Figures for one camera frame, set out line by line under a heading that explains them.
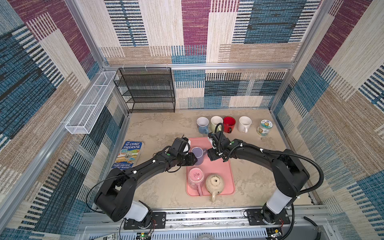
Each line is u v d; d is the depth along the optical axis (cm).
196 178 76
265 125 101
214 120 104
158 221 73
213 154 82
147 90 108
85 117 71
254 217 73
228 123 106
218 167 92
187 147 71
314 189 46
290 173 46
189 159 76
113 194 44
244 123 100
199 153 88
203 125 100
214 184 76
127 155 94
